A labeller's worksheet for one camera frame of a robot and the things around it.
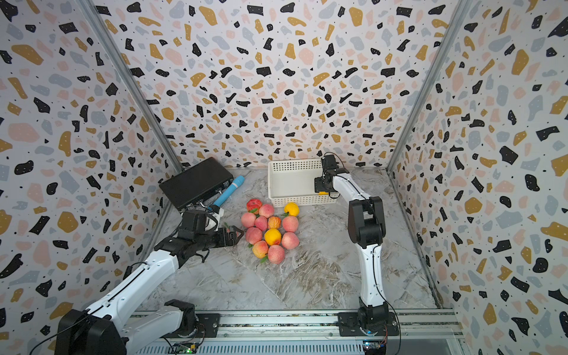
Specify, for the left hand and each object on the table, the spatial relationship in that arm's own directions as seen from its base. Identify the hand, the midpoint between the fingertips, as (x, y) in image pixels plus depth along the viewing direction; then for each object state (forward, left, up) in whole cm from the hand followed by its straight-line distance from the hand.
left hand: (236, 233), depth 82 cm
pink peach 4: (+1, -20, -9) cm, 22 cm away
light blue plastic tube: (+31, +9, -10) cm, 34 cm away
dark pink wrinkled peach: (+9, -8, -8) cm, 14 cm away
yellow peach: (+17, -21, -8) cm, 28 cm away
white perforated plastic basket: (+39, -20, -16) cm, 47 cm away
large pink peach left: (+10, -2, -7) cm, 13 cm away
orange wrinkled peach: (+9, -13, -8) cm, 18 cm away
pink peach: (+15, -9, -8) cm, 20 cm away
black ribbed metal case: (+33, +25, -8) cm, 42 cm away
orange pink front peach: (-3, -8, -7) cm, 11 cm away
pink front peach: (-6, -15, -6) cm, 17 cm away
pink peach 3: (+3, -5, -7) cm, 9 cm away
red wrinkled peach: (+18, -3, -8) cm, 20 cm away
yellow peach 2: (+2, -13, -8) cm, 15 cm away
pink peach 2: (+8, -20, -7) cm, 22 cm away
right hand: (+29, -37, -6) cm, 47 cm away
